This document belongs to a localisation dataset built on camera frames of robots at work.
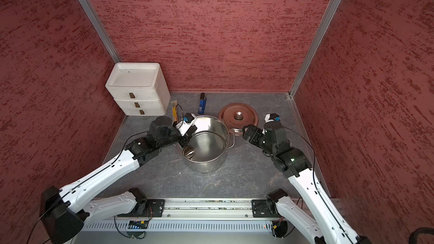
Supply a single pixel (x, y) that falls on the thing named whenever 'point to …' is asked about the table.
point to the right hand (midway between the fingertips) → (248, 135)
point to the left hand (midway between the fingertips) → (193, 130)
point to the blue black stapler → (202, 104)
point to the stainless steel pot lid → (238, 115)
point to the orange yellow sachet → (174, 112)
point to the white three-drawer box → (139, 88)
